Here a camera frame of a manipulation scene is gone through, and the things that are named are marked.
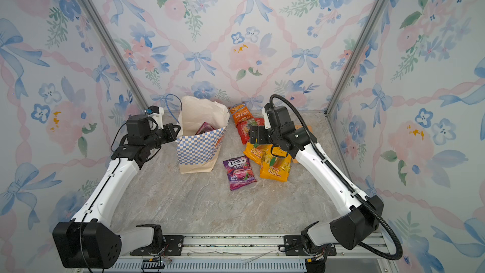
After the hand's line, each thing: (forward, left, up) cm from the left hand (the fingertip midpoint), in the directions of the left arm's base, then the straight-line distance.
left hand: (181, 125), depth 78 cm
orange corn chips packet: (+30, -23, -21) cm, 43 cm away
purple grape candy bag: (+15, -4, -19) cm, 24 cm away
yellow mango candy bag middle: (+1, -33, -22) cm, 39 cm away
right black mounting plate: (-39, -46, -26) cm, 66 cm away
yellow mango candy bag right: (-8, -42, -22) cm, 48 cm away
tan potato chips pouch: (-14, -46, -5) cm, 48 cm away
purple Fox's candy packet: (-8, -24, -25) cm, 35 cm away
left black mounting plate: (-40, +2, -26) cm, 48 cm away
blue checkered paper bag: (-7, -7, -10) cm, 14 cm away
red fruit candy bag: (+17, -26, -22) cm, 38 cm away
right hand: (-3, -32, 0) cm, 33 cm away
